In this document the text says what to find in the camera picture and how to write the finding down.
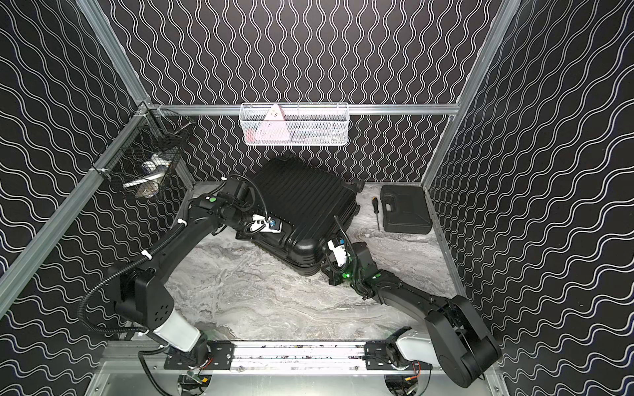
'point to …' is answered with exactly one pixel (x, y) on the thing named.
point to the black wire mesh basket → (143, 156)
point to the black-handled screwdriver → (376, 209)
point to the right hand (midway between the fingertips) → (324, 267)
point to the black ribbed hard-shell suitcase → (313, 205)
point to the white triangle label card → (273, 127)
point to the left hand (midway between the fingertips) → (261, 221)
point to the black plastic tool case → (405, 209)
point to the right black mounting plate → (376, 358)
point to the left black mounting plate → (220, 356)
